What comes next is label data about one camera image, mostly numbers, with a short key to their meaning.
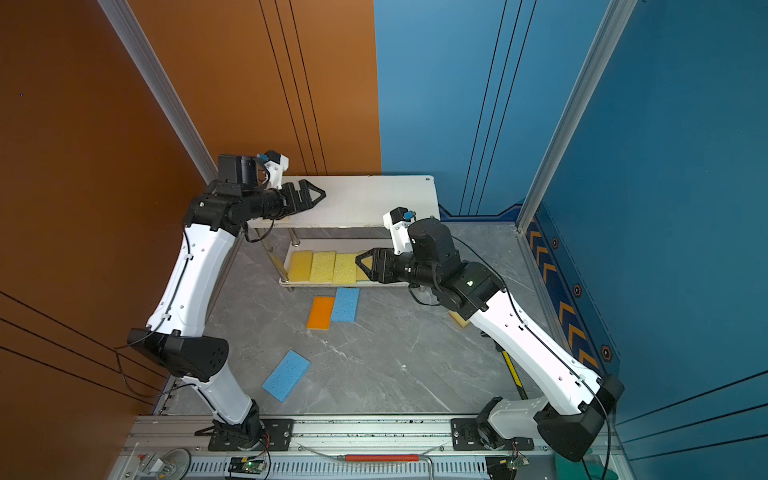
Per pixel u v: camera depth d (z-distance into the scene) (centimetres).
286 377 81
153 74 79
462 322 92
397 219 56
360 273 59
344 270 97
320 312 94
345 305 96
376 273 56
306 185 64
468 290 44
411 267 53
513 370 83
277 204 62
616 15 70
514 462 70
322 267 98
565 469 69
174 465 66
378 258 55
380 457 70
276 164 64
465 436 72
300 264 97
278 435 74
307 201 63
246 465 71
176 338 44
